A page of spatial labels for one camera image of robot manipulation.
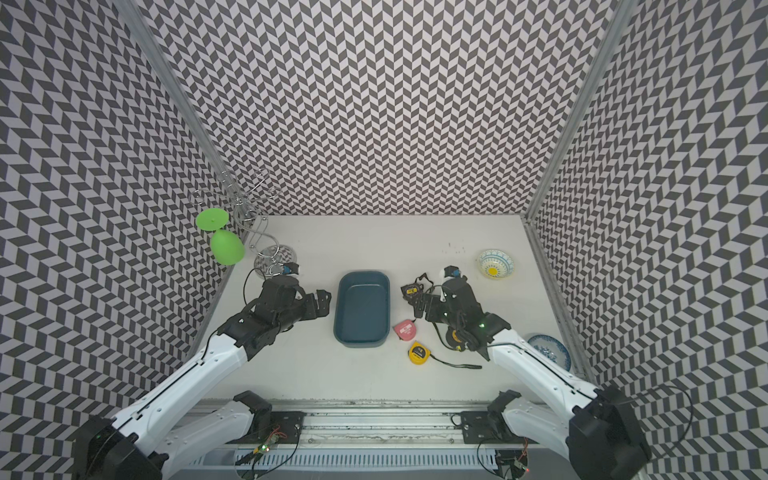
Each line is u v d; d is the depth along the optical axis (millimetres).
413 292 937
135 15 724
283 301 601
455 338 845
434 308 715
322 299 718
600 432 397
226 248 806
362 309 929
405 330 870
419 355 825
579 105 845
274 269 1050
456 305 609
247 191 811
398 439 721
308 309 712
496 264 1019
